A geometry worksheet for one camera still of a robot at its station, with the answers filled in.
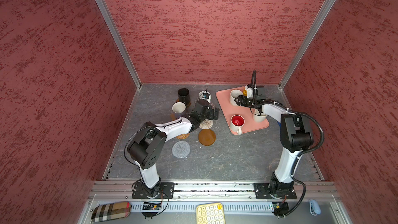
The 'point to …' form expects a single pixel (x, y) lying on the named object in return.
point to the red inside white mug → (237, 120)
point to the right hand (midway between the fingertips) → (237, 102)
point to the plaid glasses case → (111, 210)
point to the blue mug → (205, 95)
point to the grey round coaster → (181, 149)
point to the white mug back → (233, 94)
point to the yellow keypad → (210, 213)
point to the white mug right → (260, 118)
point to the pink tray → (229, 110)
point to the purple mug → (179, 108)
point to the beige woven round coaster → (206, 124)
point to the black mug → (183, 95)
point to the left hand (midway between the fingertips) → (212, 110)
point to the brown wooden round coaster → (207, 137)
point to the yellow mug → (245, 93)
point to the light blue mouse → (315, 209)
